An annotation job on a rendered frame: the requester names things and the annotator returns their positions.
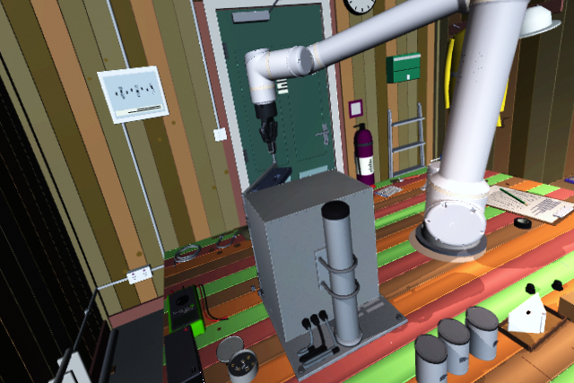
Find grey round tin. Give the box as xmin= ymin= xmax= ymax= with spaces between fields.
xmin=215 ymin=335 xmax=261 ymax=383

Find green pen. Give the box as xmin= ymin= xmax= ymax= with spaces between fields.
xmin=499 ymin=187 xmax=526 ymax=205

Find grey step ladder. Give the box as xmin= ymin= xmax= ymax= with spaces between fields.
xmin=387 ymin=102 xmax=429 ymax=181

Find black box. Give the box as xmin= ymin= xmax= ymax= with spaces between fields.
xmin=162 ymin=328 xmax=205 ymax=383

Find brown wooden tray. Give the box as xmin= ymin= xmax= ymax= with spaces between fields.
xmin=496 ymin=306 xmax=569 ymax=353

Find white framed wall poster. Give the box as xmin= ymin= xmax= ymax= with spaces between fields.
xmin=96 ymin=65 xmax=171 ymax=126

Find grey u-bolt clamp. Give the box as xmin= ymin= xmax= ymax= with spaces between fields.
xmin=318 ymin=278 xmax=361 ymax=301
xmin=317 ymin=253 xmax=359 ymax=274

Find brown clipboard with papers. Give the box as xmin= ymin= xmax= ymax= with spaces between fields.
xmin=486 ymin=185 xmax=574 ymax=226

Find white wall socket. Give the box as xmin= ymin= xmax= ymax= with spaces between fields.
xmin=126 ymin=265 xmax=152 ymax=286

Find green wall box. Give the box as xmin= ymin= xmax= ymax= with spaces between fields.
xmin=386 ymin=51 xmax=423 ymax=85

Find clear bag of screws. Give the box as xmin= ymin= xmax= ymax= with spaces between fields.
xmin=373 ymin=184 xmax=404 ymax=199

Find yellow coat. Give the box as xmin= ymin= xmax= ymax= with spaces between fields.
xmin=444 ymin=28 xmax=511 ymax=129

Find grey logger enclosure body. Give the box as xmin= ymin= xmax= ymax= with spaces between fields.
xmin=241 ymin=170 xmax=383 ymax=344

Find grey cable bundle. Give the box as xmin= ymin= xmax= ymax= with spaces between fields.
xmin=213 ymin=231 xmax=244 ymax=250

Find grey canister with dark lid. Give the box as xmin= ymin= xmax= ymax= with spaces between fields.
xmin=465 ymin=306 xmax=500 ymax=362
xmin=437 ymin=318 xmax=472 ymax=377
xmin=413 ymin=334 xmax=449 ymax=383

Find green door with white frame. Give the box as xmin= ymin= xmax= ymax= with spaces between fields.
xmin=202 ymin=0 xmax=349 ymax=192

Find white hard hat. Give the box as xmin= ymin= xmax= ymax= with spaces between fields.
xmin=519 ymin=4 xmax=563 ymax=38

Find dark trolley with grey rail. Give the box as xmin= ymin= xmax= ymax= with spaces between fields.
xmin=53 ymin=287 xmax=166 ymax=383

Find grey pole with black cap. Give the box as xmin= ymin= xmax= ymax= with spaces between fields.
xmin=320 ymin=201 xmax=364 ymax=349

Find green multimeter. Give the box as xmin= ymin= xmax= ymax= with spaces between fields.
xmin=167 ymin=284 xmax=207 ymax=337

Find white house-shaped block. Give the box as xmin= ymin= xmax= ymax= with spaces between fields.
xmin=506 ymin=292 xmax=549 ymax=335

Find grey base plate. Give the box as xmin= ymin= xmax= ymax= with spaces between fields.
xmin=282 ymin=295 xmax=409 ymax=380

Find purple fire extinguisher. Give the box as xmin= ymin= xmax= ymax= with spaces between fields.
xmin=352 ymin=122 xmax=376 ymax=187

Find red and black test leads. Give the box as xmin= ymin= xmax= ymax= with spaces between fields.
xmin=198 ymin=283 xmax=230 ymax=324

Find dark enclosure door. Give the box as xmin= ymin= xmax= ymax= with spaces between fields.
xmin=248 ymin=165 xmax=293 ymax=194

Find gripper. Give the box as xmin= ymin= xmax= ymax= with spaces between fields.
xmin=254 ymin=102 xmax=280 ymax=154

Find grey coiled cable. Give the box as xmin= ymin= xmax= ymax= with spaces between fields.
xmin=173 ymin=243 xmax=202 ymax=265

